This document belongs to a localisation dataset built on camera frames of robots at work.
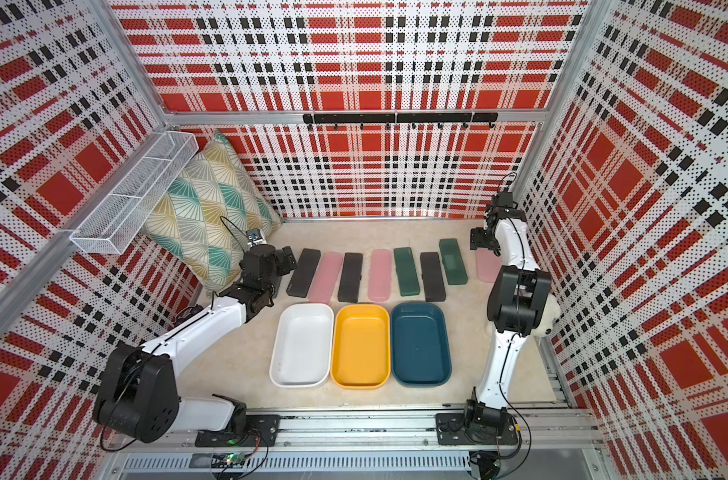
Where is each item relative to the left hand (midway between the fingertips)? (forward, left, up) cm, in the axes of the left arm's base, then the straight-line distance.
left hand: (278, 252), depth 88 cm
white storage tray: (-22, -7, -17) cm, 29 cm away
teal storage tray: (-22, -42, -17) cm, 50 cm away
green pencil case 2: (+10, -57, -19) cm, 61 cm away
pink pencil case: (+5, -10, -21) cm, 24 cm away
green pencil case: (+6, -39, -19) cm, 44 cm away
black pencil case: (+5, -19, -21) cm, 29 cm away
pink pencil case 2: (+4, -30, -20) cm, 36 cm away
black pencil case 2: (+2, -49, -18) cm, 52 cm away
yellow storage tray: (-21, -24, -19) cm, 38 cm away
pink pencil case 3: (+1, -65, -9) cm, 66 cm away
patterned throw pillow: (+7, +21, +8) cm, 24 cm away
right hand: (+8, -67, -6) cm, 68 cm away
